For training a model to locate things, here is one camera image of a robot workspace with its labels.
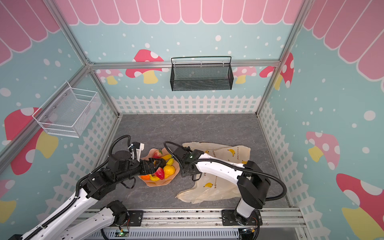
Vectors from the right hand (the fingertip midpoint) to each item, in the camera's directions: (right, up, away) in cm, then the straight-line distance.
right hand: (187, 170), depth 82 cm
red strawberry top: (-19, +8, +7) cm, 22 cm away
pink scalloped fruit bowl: (-13, -7, +1) cm, 15 cm away
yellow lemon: (-11, 0, +1) cm, 11 cm away
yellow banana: (-11, +4, +7) cm, 14 cm away
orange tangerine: (-23, -3, -1) cm, 23 cm away
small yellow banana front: (-18, -4, -1) cm, 19 cm away
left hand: (-15, +6, -11) cm, 19 cm away
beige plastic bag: (+10, -8, -4) cm, 14 cm away
